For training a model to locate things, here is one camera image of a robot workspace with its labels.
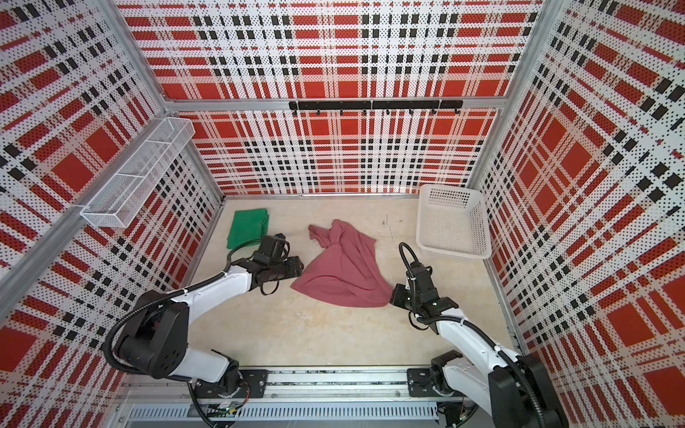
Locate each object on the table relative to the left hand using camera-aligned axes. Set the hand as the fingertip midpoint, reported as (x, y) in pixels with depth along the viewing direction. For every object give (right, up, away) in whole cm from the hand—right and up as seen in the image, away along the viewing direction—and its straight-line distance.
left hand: (297, 270), depth 90 cm
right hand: (+33, -7, -4) cm, 34 cm away
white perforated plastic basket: (+61, +17, +21) cm, 67 cm away
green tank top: (-25, +14, +19) cm, 35 cm away
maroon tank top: (+17, -1, +7) cm, 19 cm away
